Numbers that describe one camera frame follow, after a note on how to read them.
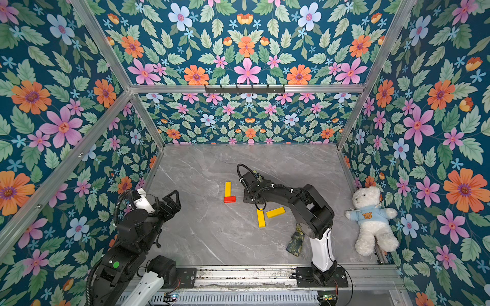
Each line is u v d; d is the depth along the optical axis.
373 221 0.81
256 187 0.73
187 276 0.74
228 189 1.00
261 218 0.89
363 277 0.75
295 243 0.80
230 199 0.96
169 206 0.61
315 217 0.53
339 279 0.73
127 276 0.47
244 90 0.93
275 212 0.91
